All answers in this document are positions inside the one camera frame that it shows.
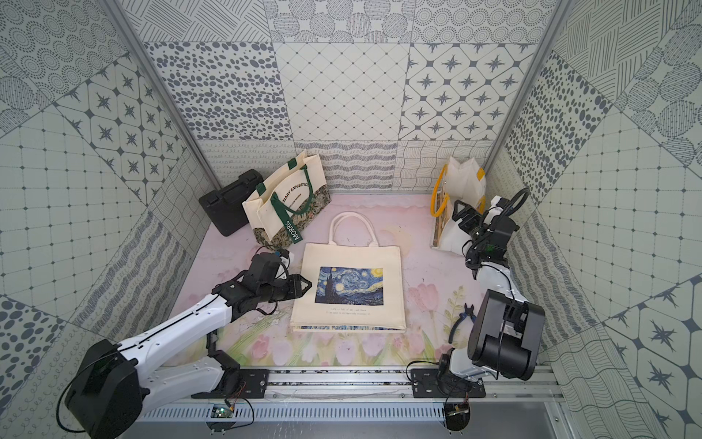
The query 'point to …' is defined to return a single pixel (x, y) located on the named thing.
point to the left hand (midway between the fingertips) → (314, 288)
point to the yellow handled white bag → (463, 182)
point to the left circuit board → (221, 411)
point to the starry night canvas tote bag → (351, 283)
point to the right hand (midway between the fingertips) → (462, 209)
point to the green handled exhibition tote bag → (281, 212)
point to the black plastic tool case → (225, 207)
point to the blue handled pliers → (468, 312)
